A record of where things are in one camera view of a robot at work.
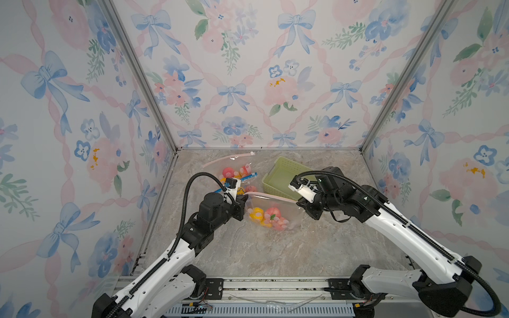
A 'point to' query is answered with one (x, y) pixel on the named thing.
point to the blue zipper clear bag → (244, 181)
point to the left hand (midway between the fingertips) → (247, 195)
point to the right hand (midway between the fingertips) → (302, 199)
